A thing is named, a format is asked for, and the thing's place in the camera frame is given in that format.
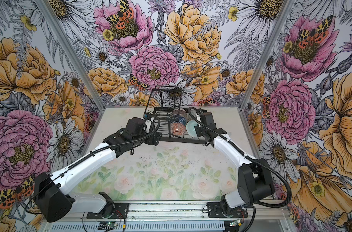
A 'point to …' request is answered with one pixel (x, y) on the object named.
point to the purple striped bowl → (179, 111)
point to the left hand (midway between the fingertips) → (153, 136)
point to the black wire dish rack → (163, 101)
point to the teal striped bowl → (190, 127)
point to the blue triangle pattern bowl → (178, 118)
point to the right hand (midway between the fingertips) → (201, 129)
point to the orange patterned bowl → (177, 128)
